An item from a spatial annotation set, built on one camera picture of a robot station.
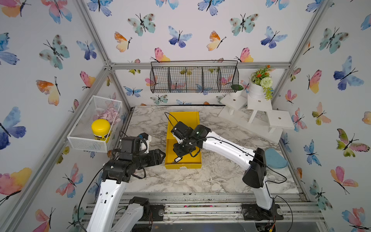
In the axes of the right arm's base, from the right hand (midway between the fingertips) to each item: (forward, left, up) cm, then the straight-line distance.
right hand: (177, 151), depth 76 cm
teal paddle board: (+8, -60, -20) cm, 64 cm away
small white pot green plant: (+49, -37, +3) cm, 61 cm away
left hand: (-4, +7, +4) cm, 9 cm away
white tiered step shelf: (+35, -50, -8) cm, 61 cm away
